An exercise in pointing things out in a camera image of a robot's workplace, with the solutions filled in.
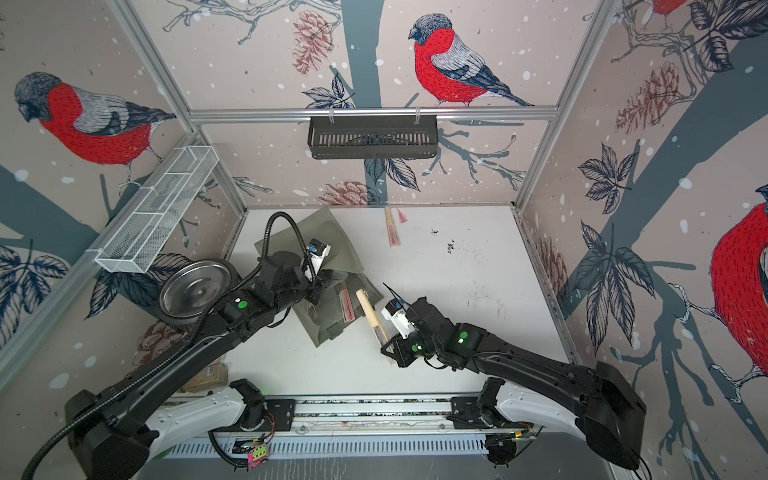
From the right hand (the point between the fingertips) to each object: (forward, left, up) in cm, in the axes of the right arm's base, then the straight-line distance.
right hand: (384, 346), depth 74 cm
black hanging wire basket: (+69, +8, +18) cm, 72 cm away
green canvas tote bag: (+13, +11, +13) cm, 21 cm away
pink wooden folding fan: (+50, +1, -10) cm, 51 cm away
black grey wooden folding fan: (+5, +3, +4) cm, 7 cm away
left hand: (+16, +14, +13) cm, 24 cm away
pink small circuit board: (-23, +28, -7) cm, 37 cm away
